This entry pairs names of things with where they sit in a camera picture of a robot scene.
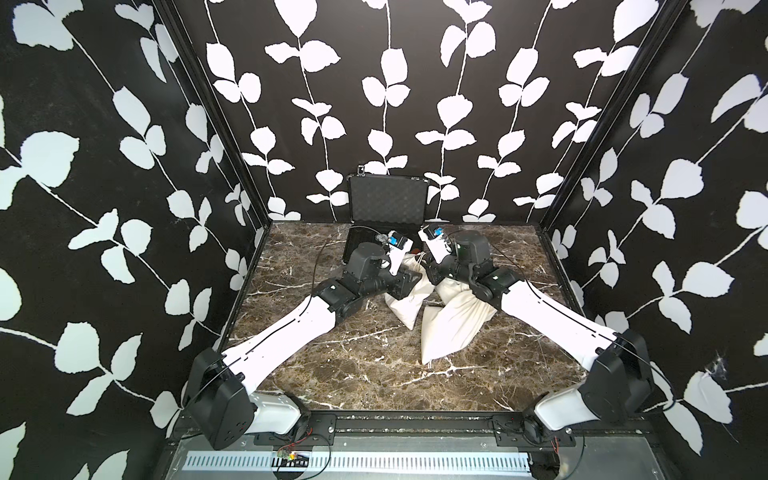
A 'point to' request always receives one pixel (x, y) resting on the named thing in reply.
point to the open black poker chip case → (382, 204)
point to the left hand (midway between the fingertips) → (416, 267)
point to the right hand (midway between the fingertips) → (415, 251)
